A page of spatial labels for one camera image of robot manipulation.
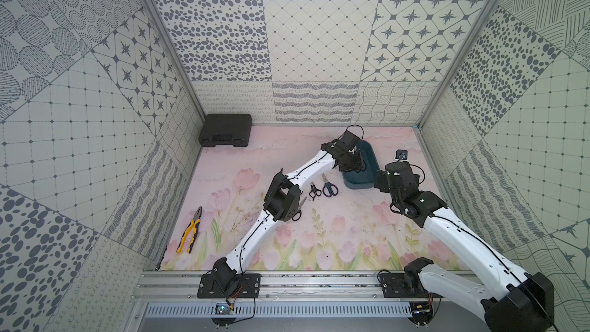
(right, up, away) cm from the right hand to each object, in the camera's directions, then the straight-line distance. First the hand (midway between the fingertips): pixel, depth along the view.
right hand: (394, 176), depth 80 cm
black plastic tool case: (-73, +19, +36) cm, 84 cm away
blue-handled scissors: (-21, -8, +18) cm, 29 cm away
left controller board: (-58, -41, -9) cm, 72 cm away
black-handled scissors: (-34, -16, +10) cm, 39 cm away
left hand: (-6, +4, +15) cm, 17 cm away
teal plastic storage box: (-6, -3, +14) cm, 16 cm away
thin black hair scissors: (-28, -9, +15) cm, 33 cm away
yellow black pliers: (-75, -19, +5) cm, 77 cm away
